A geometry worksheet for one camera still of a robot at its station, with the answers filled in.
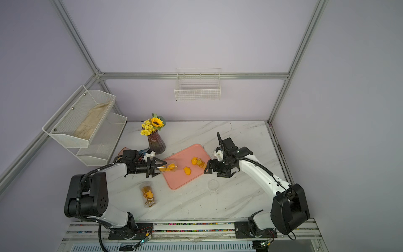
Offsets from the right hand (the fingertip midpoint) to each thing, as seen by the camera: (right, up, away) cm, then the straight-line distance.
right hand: (207, 174), depth 79 cm
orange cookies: (-6, +4, +18) cm, 19 cm away
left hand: (-24, +2, +6) cm, 25 cm away
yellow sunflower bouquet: (-31, +26, +5) cm, 40 cm away
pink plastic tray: (-10, +2, +17) cm, 20 cm away
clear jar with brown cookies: (-30, -14, +1) cm, 33 cm away
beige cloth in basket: (-60, +23, -3) cm, 64 cm away
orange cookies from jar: (-22, +2, +7) cm, 23 cm away
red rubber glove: (-57, +9, +22) cm, 62 cm away
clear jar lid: (+3, -8, +10) cm, 13 cm away
